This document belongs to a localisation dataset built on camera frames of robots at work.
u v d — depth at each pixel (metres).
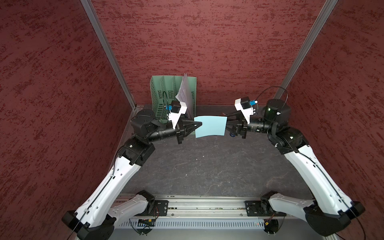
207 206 1.22
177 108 0.45
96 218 0.36
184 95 0.91
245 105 0.47
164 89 1.12
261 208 0.67
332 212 0.37
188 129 0.54
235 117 0.56
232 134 1.03
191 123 0.51
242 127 0.50
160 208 0.74
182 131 0.47
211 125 0.53
